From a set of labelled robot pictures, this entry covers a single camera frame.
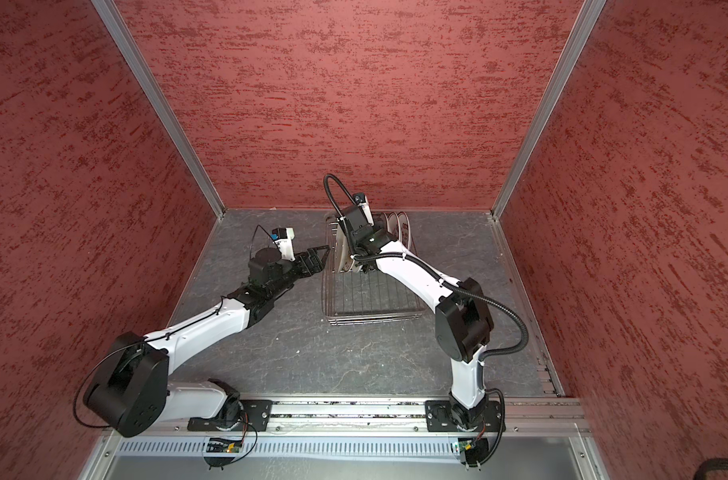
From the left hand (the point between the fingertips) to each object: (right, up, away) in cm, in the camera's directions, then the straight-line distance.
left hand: (321, 255), depth 84 cm
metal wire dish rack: (+9, -15, +11) cm, 20 cm away
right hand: (+14, +8, +4) cm, 17 cm away
